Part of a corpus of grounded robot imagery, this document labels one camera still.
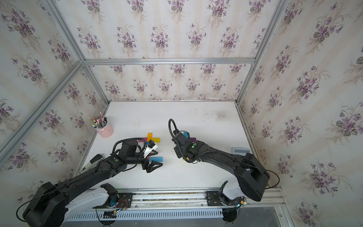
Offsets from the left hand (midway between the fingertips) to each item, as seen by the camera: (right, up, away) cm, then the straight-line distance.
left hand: (159, 159), depth 78 cm
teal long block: (+15, +15, -8) cm, 22 cm away
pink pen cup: (-38, +14, +15) cm, 43 cm away
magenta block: (-6, +13, -9) cm, 17 cm away
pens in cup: (-43, +20, +16) cm, 50 cm away
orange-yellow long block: (-11, +10, +20) cm, 25 cm away
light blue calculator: (+50, +2, +10) cm, 51 cm away
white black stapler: (-41, -5, +5) cm, 42 cm away
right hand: (+12, +5, +6) cm, 15 cm away
